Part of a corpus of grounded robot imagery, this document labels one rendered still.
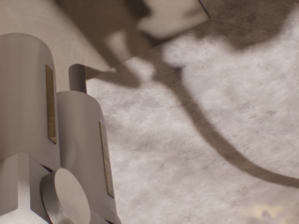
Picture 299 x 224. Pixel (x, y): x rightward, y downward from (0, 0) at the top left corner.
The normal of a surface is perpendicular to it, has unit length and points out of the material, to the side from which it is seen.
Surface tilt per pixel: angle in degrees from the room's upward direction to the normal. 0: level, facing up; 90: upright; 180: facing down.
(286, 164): 0
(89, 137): 90
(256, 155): 0
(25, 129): 90
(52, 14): 0
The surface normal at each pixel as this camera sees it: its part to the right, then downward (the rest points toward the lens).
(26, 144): 0.38, -0.68
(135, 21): 0.14, 0.72
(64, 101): -0.01, -0.76
